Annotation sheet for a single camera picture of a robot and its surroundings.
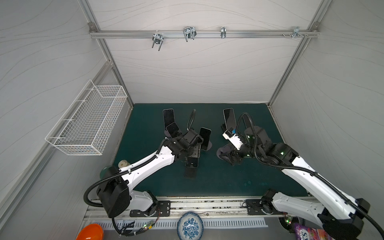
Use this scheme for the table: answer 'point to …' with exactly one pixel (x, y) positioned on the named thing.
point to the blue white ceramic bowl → (190, 227)
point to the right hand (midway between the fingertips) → (227, 145)
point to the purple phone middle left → (173, 130)
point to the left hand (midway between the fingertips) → (196, 147)
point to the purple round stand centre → (209, 146)
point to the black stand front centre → (190, 172)
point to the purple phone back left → (168, 116)
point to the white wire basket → (86, 127)
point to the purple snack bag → (302, 233)
